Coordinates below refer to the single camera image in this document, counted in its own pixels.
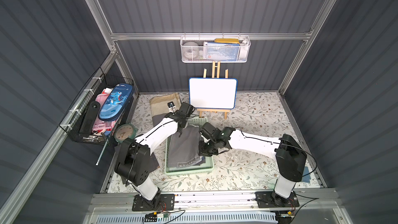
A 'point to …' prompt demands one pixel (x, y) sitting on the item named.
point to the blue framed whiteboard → (216, 93)
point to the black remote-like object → (90, 118)
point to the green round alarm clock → (124, 131)
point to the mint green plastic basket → (208, 167)
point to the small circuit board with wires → (152, 217)
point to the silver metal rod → (102, 152)
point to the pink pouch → (102, 126)
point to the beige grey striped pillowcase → (159, 106)
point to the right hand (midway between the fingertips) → (200, 152)
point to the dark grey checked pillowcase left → (154, 163)
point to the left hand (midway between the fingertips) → (178, 120)
